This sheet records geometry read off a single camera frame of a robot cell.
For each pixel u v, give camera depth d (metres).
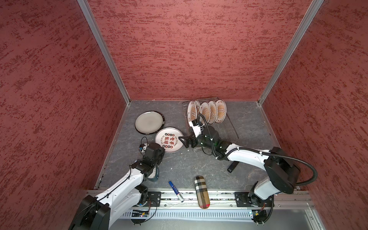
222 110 1.00
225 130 1.04
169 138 0.93
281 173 0.44
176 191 0.76
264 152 0.49
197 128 0.71
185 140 0.71
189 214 0.77
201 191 0.74
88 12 0.73
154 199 0.74
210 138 0.61
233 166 0.84
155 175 0.78
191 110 1.03
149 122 1.03
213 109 1.00
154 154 0.67
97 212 0.40
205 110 1.02
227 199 0.76
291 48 0.87
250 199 0.66
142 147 0.77
